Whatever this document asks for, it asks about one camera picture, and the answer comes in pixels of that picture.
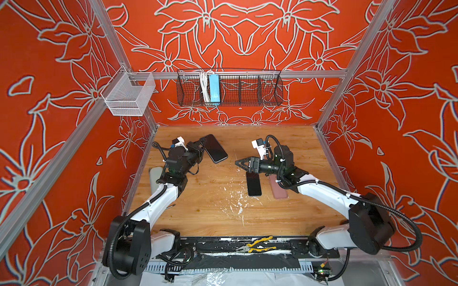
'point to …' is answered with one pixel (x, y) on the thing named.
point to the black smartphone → (214, 149)
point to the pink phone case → (278, 191)
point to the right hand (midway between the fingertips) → (239, 161)
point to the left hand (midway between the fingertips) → (207, 138)
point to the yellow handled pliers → (247, 248)
